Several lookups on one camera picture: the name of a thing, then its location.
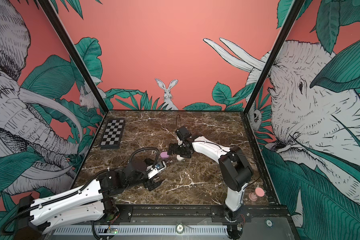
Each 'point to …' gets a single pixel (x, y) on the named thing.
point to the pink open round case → (259, 191)
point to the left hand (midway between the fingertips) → (160, 168)
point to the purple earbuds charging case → (164, 155)
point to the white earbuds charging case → (179, 158)
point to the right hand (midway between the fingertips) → (172, 153)
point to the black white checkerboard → (112, 135)
